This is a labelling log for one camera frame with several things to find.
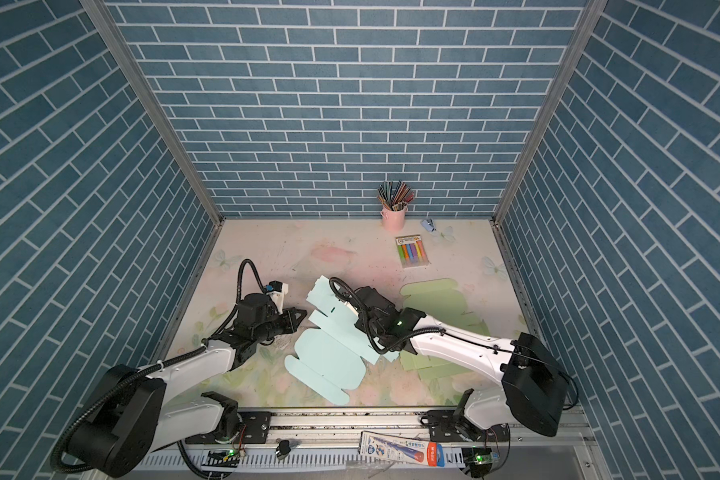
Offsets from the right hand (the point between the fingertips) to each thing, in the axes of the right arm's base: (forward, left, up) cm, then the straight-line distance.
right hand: (363, 301), depth 83 cm
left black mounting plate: (-31, +24, -12) cm, 41 cm away
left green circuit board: (-37, +31, -15) cm, 51 cm away
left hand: (-2, +17, -6) cm, 18 cm away
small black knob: (-35, +15, -9) cm, 39 cm away
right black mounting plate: (-27, -23, -12) cm, 37 cm away
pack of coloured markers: (+28, -14, -11) cm, 34 cm away
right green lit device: (-33, -31, -14) cm, 47 cm away
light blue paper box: (-12, +9, -13) cm, 20 cm away
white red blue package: (-32, -12, -12) cm, 37 cm away
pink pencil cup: (+40, -7, -7) cm, 41 cm away
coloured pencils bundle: (+47, -7, 0) cm, 47 cm away
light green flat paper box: (+11, -24, -14) cm, 30 cm away
